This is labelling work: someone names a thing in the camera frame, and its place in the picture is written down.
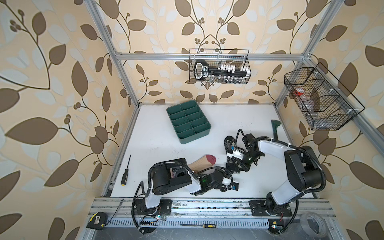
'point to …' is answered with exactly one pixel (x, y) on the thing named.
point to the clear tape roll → (313, 224)
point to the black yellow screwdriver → (124, 177)
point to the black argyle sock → (233, 164)
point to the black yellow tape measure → (97, 221)
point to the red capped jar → (299, 91)
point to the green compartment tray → (190, 121)
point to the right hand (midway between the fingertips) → (238, 171)
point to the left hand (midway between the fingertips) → (231, 171)
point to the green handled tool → (275, 123)
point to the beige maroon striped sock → (202, 163)
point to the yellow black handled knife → (205, 225)
